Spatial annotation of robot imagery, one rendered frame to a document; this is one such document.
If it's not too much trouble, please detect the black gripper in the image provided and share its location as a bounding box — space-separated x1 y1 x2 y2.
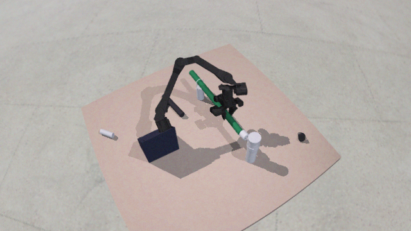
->
210 95 243 120

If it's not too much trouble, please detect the green pipe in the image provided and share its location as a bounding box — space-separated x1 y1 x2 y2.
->
189 70 243 135

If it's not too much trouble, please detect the white cylinder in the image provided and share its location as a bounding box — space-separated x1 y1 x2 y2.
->
100 129 114 138

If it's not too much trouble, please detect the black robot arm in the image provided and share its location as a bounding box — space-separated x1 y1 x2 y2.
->
153 56 247 132

